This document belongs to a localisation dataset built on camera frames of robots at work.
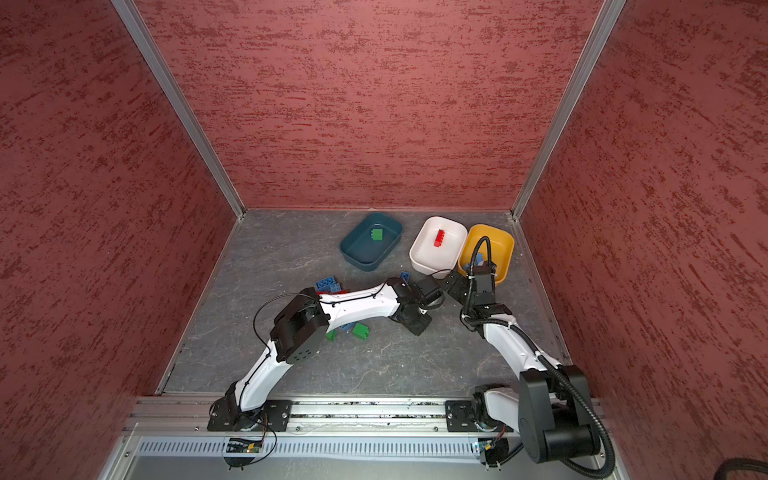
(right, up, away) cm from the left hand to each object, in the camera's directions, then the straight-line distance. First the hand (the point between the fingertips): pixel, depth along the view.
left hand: (415, 328), depth 89 cm
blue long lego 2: (-29, +12, +9) cm, 32 cm away
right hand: (+11, +12, +1) cm, 17 cm away
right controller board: (+18, -24, -18) cm, 35 cm away
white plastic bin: (+10, +19, +17) cm, 28 cm away
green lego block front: (-16, 0, -3) cm, 17 cm away
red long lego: (+11, +28, +21) cm, 36 cm away
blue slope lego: (+24, +20, +14) cm, 34 cm away
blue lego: (-2, +15, +11) cm, 19 cm away
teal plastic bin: (-19, +23, +18) cm, 35 cm away
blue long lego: (-16, +10, -30) cm, 36 cm away
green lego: (-13, +29, +21) cm, 38 cm away
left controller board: (-45, -24, -16) cm, 53 cm away
